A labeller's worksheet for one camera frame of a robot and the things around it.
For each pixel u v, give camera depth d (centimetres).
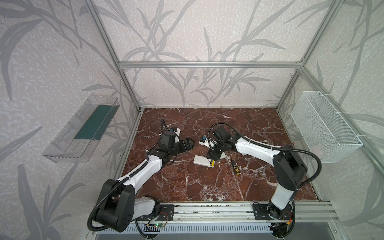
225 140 69
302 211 76
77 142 63
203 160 91
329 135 63
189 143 77
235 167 88
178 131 80
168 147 66
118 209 40
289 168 47
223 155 79
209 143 77
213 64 96
